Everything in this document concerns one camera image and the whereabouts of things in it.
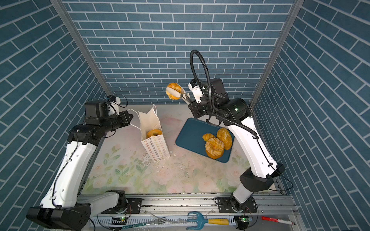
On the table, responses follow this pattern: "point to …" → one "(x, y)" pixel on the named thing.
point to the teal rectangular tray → (191, 136)
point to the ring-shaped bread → (153, 132)
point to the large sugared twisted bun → (214, 147)
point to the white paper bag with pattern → (156, 147)
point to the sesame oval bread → (224, 135)
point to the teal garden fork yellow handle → (201, 221)
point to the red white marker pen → (264, 218)
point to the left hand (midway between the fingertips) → (134, 114)
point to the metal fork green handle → (157, 221)
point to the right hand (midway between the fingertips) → (189, 102)
